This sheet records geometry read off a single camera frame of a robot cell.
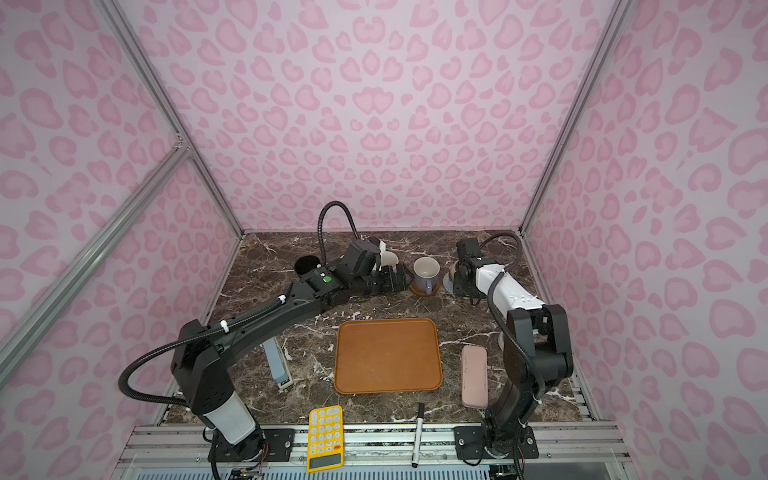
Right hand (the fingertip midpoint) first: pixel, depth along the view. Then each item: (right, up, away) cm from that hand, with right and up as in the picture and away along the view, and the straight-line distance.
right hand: (469, 286), depth 92 cm
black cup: (-50, +7, -2) cm, 51 cm away
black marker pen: (-17, -35, -19) cm, 43 cm away
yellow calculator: (-40, -37, -21) cm, 58 cm away
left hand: (-20, +5, -15) cm, 26 cm away
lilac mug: (-13, +4, +6) cm, 15 cm away
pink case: (-1, -24, -11) cm, 26 cm away
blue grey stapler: (-55, -20, -11) cm, 59 cm away
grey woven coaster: (-5, 0, +11) cm, 12 cm away
